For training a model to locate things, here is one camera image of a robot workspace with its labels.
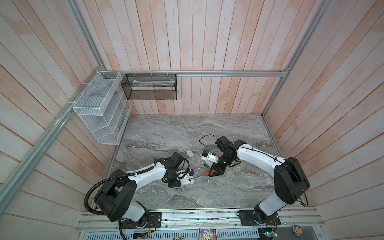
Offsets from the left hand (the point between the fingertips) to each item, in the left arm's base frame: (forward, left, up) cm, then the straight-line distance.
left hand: (175, 182), depth 86 cm
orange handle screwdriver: (+1, -17, +8) cm, 19 cm away
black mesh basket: (+59, +20, +25) cm, 67 cm away
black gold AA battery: (+10, -19, 0) cm, 22 cm away
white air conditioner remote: (+1, -7, +1) cm, 7 cm away
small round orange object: (-24, -60, +1) cm, 65 cm away
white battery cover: (+19, -8, 0) cm, 21 cm away
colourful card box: (-25, -17, +2) cm, 30 cm away
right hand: (+3, -20, +7) cm, 22 cm away
